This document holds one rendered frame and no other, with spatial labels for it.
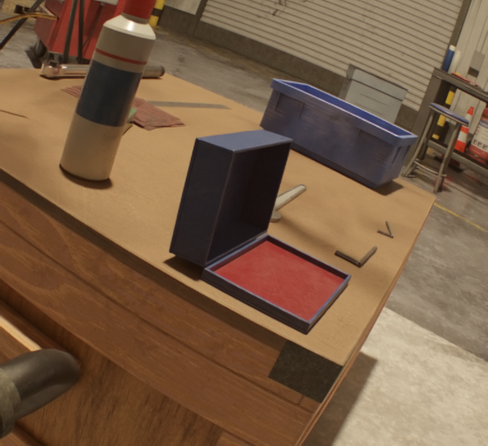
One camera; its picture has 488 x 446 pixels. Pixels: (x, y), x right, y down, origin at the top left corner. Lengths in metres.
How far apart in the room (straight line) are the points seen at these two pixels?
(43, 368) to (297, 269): 0.33
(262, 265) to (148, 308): 0.13
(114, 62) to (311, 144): 0.65
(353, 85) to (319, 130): 4.81
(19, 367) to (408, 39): 8.23
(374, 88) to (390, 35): 2.60
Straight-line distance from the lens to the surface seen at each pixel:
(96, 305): 0.61
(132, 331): 0.59
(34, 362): 0.42
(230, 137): 0.58
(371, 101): 6.08
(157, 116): 1.07
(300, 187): 0.97
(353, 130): 1.20
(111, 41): 0.66
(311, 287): 0.62
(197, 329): 0.55
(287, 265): 0.65
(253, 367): 0.54
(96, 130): 0.67
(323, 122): 1.22
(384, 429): 1.35
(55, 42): 3.46
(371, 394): 1.46
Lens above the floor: 0.71
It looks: 17 degrees down
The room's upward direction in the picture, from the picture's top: 21 degrees clockwise
